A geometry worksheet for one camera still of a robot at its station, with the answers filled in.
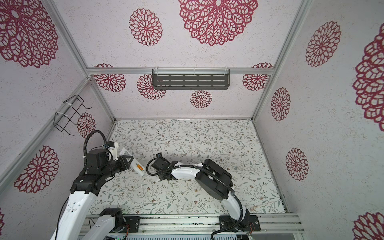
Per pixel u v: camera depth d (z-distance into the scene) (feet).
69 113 2.60
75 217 1.41
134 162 2.48
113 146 2.20
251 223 2.38
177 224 2.48
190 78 3.16
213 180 1.68
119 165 2.12
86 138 1.79
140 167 2.57
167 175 2.21
